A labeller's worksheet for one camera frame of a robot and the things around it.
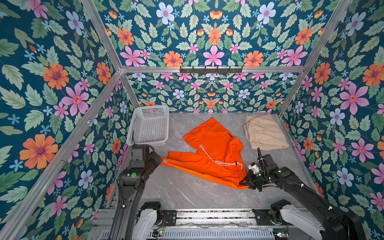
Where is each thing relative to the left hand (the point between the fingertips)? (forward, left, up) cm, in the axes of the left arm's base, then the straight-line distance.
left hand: (160, 153), depth 73 cm
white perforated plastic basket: (+37, +17, -21) cm, 46 cm away
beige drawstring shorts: (+21, -66, -18) cm, 71 cm away
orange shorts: (+5, -31, -20) cm, 38 cm away
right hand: (-13, -40, -14) cm, 44 cm away
